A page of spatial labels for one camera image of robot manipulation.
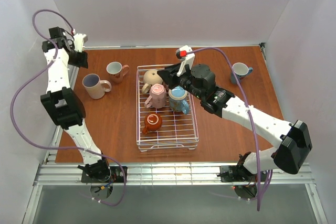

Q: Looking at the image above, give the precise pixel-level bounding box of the beige round mug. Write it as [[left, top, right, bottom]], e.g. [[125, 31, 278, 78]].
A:
[[141, 69, 163, 94]]

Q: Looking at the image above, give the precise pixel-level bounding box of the blue butterfly mug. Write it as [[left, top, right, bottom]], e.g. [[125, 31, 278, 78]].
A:
[[169, 86, 190, 114]]

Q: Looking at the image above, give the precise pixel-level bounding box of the pink faceted mug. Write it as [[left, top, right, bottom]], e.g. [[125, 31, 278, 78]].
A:
[[144, 83, 166, 109]]

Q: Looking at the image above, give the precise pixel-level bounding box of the pearlescent pink mug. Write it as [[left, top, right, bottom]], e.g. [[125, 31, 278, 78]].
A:
[[82, 73, 112, 100]]

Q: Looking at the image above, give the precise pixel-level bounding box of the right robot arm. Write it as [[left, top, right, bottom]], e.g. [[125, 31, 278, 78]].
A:
[[157, 64, 312, 182]]

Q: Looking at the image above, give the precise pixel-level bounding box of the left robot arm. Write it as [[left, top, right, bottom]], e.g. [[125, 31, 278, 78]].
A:
[[40, 27, 111, 182]]

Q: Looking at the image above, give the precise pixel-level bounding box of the pink floral mug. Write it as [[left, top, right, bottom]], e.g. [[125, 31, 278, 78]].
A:
[[106, 61, 129, 83]]

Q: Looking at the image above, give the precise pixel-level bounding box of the orange brown mug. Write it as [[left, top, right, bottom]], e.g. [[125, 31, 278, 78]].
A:
[[142, 113, 162, 134]]

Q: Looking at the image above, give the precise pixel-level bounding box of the blue mug white interior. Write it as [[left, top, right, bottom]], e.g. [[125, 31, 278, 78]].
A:
[[232, 62, 254, 82]]

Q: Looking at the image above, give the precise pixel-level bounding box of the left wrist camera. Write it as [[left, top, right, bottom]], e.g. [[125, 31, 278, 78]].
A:
[[73, 33, 88, 52]]

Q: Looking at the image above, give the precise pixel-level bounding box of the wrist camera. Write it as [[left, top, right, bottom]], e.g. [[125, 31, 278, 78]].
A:
[[73, 33, 88, 52], [175, 45, 195, 77]]

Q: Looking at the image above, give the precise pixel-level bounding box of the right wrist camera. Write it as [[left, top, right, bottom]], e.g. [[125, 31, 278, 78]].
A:
[[175, 45, 195, 77]]

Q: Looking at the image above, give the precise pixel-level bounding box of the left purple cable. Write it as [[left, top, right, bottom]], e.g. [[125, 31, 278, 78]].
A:
[[9, 9, 128, 207]]

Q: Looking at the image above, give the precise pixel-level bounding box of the purple cable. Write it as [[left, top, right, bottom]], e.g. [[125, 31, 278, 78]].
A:
[[191, 47, 274, 212], [9, 9, 128, 207]]

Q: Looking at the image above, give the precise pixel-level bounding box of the white wire dish rack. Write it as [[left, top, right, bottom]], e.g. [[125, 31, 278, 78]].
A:
[[136, 65, 199, 152]]

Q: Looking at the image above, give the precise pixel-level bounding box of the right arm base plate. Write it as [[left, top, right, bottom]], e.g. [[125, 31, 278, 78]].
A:
[[217, 165, 258, 182]]

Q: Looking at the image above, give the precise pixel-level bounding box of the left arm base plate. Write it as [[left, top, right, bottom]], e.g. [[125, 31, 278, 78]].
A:
[[80, 166, 128, 184]]

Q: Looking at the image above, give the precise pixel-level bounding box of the aluminium front rail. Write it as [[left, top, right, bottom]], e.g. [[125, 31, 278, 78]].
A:
[[34, 162, 315, 186]]

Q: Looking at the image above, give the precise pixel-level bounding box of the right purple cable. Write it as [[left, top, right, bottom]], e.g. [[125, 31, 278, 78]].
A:
[[191, 47, 274, 212]]

